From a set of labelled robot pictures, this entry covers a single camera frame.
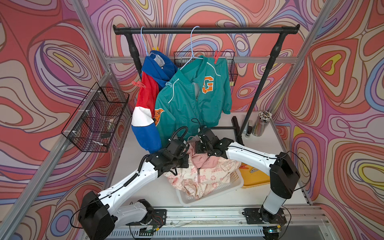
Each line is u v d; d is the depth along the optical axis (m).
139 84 0.53
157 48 0.86
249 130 1.04
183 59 0.88
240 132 0.99
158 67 0.60
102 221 0.37
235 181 0.80
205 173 0.77
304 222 0.74
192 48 0.88
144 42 0.82
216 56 0.66
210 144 0.64
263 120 0.93
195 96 0.71
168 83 0.58
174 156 0.58
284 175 0.45
